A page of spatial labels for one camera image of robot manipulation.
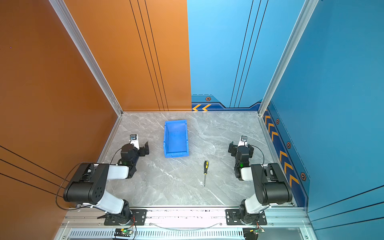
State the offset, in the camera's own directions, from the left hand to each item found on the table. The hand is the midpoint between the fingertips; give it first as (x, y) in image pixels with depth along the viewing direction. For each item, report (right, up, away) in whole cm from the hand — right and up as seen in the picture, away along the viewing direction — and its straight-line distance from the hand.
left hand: (140, 141), depth 94 cm
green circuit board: (+1, -41, -23) cm, 47 cm away
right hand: (+63, -1, -1) cm, 63 cm away
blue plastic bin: (+21, 0, +11) cm, 24 cm away
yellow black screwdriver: (+42, -15, -5) cm, 45 cm away
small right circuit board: (+65, -39, -24) cm, 80 cm away
